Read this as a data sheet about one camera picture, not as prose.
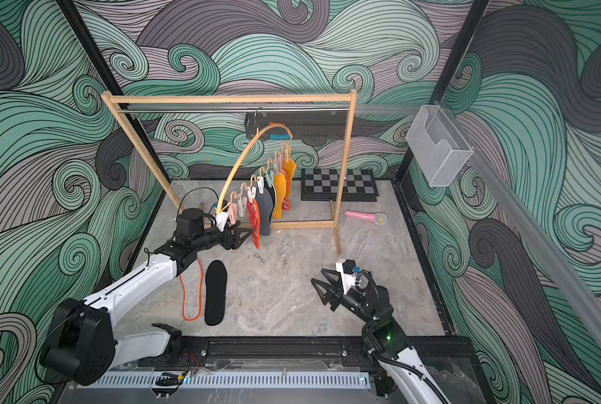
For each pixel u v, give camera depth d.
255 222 0.80
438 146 0.78
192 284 0.86
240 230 0.73
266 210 0.79
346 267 0.66
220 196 0.60
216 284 0.88
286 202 0.99
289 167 0.90
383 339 0.59
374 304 0.58
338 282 0.74
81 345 0.40
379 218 1.01
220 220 0.72
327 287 0.68
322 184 1.14
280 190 0.87
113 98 0.57
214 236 0.71
